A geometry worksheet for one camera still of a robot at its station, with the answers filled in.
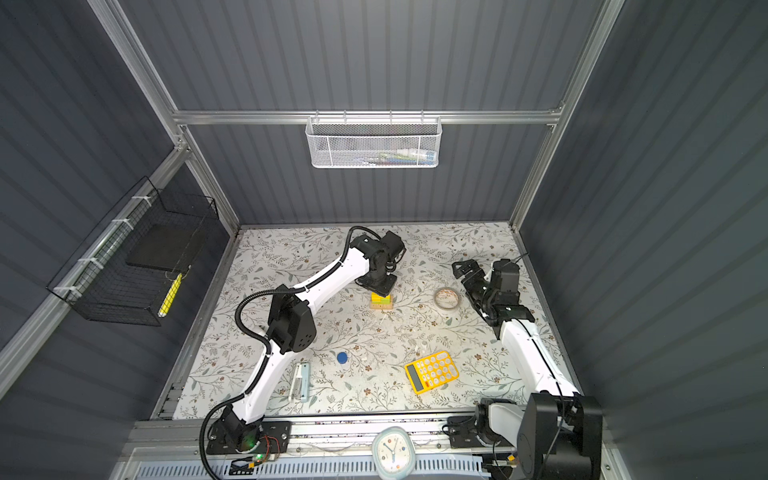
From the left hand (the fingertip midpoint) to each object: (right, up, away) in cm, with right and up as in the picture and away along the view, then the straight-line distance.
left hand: (382, 289), depth 94 cm
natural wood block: (-1, -6, +3) cm, 7 cm away
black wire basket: (-61, +8, -22) cm, 66 cm away
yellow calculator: (+14, -22, -11) cm, 28 cm away
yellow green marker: (-49, -1, -27) cm, 55 cm away
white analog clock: (+3, -36, -24) cm, 43 cm away
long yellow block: (-2, -4, +3) cm, 5 cm away
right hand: (+23, +5, -10) cm, 26 cm away
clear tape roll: (+21, -4, +5) cm, 22 cm away
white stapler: (-22, -24, -15) cm, 36 cm away
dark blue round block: (-12, -19, -7) cm, 23 cm away
